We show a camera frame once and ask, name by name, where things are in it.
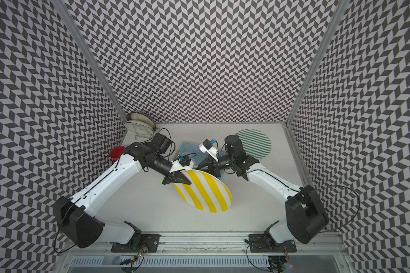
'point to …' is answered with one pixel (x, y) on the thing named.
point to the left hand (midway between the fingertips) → (187, 181)
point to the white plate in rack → (141, 124)
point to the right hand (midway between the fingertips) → (196, 174)
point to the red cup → (116, 152)
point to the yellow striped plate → (206, 192)
